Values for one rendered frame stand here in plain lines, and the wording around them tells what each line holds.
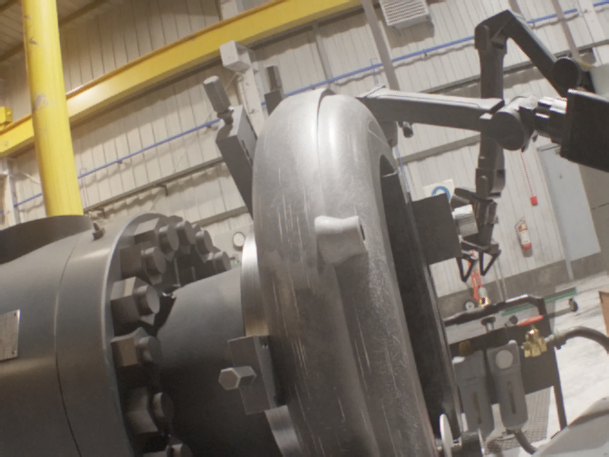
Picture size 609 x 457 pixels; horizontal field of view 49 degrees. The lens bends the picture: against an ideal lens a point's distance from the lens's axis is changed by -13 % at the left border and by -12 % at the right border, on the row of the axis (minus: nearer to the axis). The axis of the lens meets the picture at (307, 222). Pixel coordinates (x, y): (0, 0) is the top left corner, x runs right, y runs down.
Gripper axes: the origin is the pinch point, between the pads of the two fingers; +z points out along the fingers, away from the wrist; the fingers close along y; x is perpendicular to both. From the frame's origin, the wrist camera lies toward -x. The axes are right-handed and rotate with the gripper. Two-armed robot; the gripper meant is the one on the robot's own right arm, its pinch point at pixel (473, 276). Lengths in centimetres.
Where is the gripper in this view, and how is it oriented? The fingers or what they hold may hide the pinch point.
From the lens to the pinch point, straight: 193.4
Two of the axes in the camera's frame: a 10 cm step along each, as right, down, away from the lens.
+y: -7.0, 0.9, -7.1
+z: -1.2, 9.6, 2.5
